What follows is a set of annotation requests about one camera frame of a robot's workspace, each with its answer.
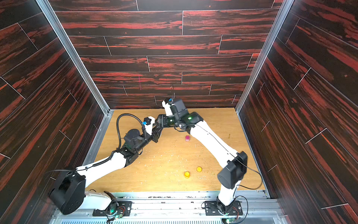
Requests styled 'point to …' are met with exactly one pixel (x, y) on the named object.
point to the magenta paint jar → (187, 138)
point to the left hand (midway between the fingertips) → (161, 125)
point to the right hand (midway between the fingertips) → (163, 118)
